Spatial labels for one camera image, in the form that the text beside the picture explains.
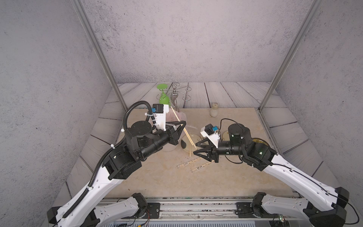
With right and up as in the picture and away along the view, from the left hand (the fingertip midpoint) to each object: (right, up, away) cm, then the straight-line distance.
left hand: (188, 124), depth 53 cm
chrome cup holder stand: (-8, +19, +38) cm, 44 cm away
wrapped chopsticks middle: (+10, -27, +36) cm, 46 cm away
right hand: (+4, -11, +7) cm, 14 cm away
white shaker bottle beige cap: (+22, +7, +62) cm, 66 cm away
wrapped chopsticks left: (-5, -27, +36) cm, 45 cm away
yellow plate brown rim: (+51, -13, +46) cm, 70 cm away
